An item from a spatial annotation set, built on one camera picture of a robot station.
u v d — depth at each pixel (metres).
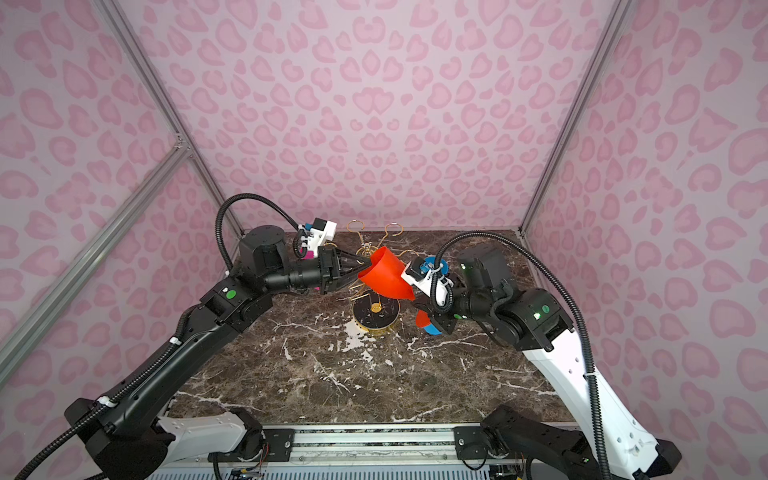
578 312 0.40
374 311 0.95
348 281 0.56
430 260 0.49
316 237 0.59
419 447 0.75
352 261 0.59
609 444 0.35
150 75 0.78
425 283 0.50
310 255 0.58
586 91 0.81
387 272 0.55
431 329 0.95
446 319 0.53
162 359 0.41
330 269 0.53
